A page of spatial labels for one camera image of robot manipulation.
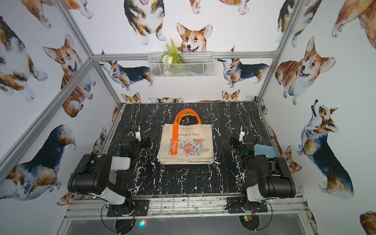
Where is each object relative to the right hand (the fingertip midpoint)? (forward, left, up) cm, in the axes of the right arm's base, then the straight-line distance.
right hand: (238, 133), depth 93 cm
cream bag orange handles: (-2, +34, -6) cm, 34 cm away
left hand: (+1, +61, +1) cm, 61 cm away
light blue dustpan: (-7, -22, -13) cm, 27 cm away
